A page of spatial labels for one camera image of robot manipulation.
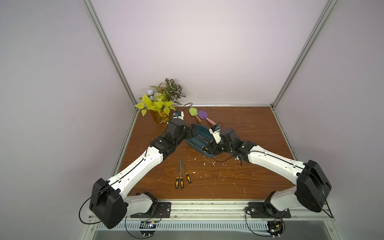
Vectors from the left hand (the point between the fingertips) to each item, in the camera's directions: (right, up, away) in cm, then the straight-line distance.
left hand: (192, 126), depth 78 cm
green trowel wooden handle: (0, +9, +39) cm, 40 cm away
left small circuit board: (-22, -51, -6) cm, 56 cm away
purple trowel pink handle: (+7, +7, +36) cm, 38 cm away
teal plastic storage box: (+7, -12, +21) cm, 25 cm away
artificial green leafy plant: (-22, +18, +22) cm, 36 cm away
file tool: (-9, -31, +5) cm, 32 cm away
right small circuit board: (+40, -48, -9) cm, 63 cm away
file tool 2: (-7, -31, +5) cm, 32 cm away
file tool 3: (-3, -29, +7) cm, 30 cm away
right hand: (+9, -9, +4) cm, 14 cm away
